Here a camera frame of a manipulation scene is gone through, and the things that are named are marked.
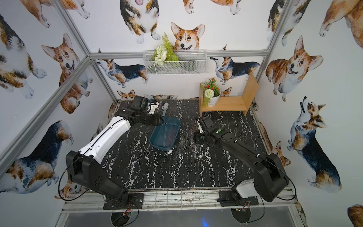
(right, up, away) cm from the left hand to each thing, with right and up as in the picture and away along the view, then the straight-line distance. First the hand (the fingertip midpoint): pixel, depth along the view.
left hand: (161, 117), depth 82 cm
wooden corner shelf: (+50, +9, +25) cm, 57 cm away
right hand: (+22, -10, +2) cm, 25 cm away
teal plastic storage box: (-2, -13, +18) cm, 22 cm away
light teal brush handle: (-4, +8, +35) cm, 36 cm away
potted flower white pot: (+31, +16, +13) cm, 37 cm away
